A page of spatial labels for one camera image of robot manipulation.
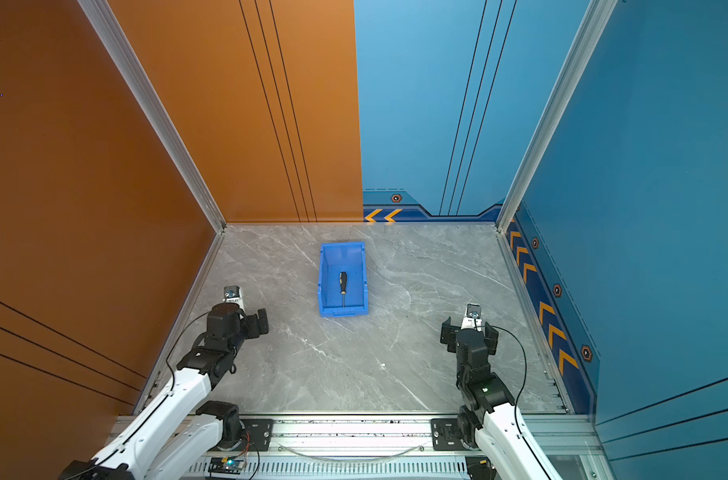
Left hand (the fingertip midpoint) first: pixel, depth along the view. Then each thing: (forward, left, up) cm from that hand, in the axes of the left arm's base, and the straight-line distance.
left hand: (249, 309), depth 85 cm
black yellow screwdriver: (+14, -25, -9) cm, 30 cm away
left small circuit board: (-35, -1, -11) cm, 37 cm away
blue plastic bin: (+29, -26, -12) cm, 41 cm away
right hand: (-3, -61, 0) cm, 61 cm away
